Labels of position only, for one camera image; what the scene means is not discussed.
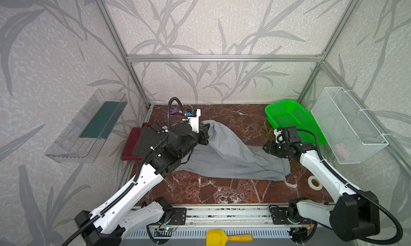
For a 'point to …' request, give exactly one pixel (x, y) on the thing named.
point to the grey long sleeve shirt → (225, 153)
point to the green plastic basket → (291, 113)
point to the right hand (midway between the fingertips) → (266, 143)
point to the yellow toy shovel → (218, 237)
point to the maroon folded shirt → (134, 135)
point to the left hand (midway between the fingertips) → (212, 121)
